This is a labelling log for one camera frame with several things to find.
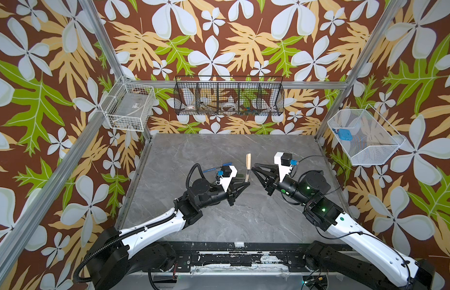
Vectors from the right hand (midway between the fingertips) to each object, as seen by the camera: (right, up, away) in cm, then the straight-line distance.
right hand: (253, 167), depth 62 cm
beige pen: (-2, -3, +2) cm, 4 cm away
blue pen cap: (-8, -1, +45) cm, 46 cm away
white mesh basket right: (+56, +11, +16) cm, 59 cm away
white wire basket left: (-56, +28, +25) cm, 68 cm away
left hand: (-1, -5, +5) cm, 7 cm away
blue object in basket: (+48, +14, +24) cm, 56 cm away
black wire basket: (-2, +35, +30) cm, 46 cm away
